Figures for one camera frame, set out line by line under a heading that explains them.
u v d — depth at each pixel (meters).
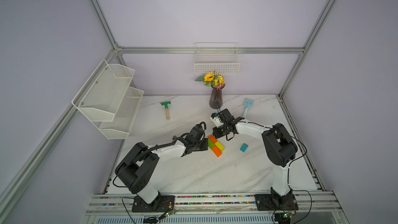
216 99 1.08
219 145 0.91
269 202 0.73
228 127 0.73
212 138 0.91
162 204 0.74
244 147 0.93
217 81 0.95
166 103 1.13
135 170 0.45
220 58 0.96
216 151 0.90
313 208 0.73
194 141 0.70
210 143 0.93
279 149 0.52
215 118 0.90
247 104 1.13
